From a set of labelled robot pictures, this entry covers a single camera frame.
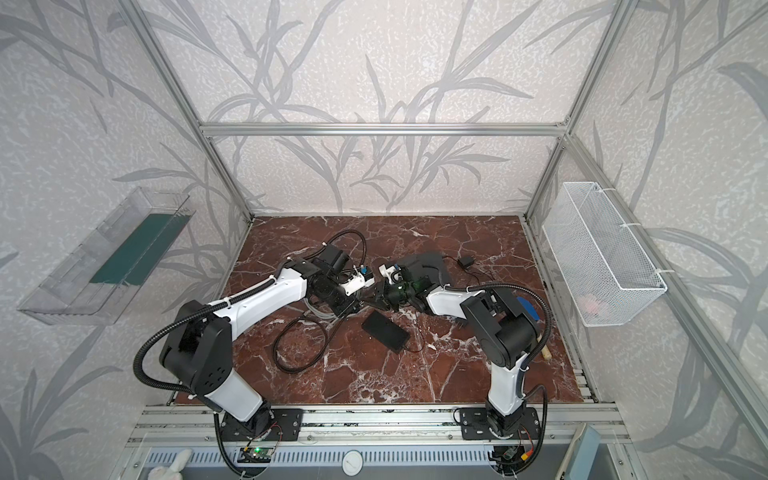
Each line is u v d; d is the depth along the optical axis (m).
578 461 0.65
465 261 1.05
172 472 0.66
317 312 0.93
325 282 0.64
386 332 0.89
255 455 0.71
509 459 0.76
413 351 0.87
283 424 0.73
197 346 0.45
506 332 0.49
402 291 0.80
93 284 0.63
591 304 0.72
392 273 0.86
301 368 0.83
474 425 0.73
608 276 0.61
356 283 0.79
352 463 0.69
